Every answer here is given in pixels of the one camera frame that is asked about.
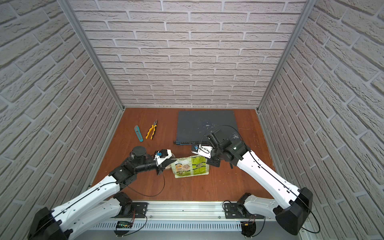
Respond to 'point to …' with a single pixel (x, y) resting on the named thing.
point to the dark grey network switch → (193, 126)
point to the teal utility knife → (139, 133)
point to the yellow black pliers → (154, 125)
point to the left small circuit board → (124, 224)
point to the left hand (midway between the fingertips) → (173, 153)
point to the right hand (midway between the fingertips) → (205, 154)
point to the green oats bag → (192, 166)
